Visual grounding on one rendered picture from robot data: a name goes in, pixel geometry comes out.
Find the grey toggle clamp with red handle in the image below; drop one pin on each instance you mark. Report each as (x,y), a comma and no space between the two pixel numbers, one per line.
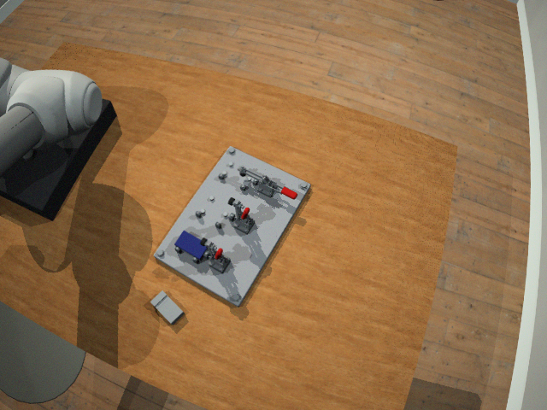
(245,224)
(266,189)
(217,259)

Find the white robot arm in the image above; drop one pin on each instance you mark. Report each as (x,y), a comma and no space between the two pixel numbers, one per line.
(47,106)

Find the blue rectangular plate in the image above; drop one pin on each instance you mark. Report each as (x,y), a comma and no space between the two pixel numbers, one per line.
(190,245)

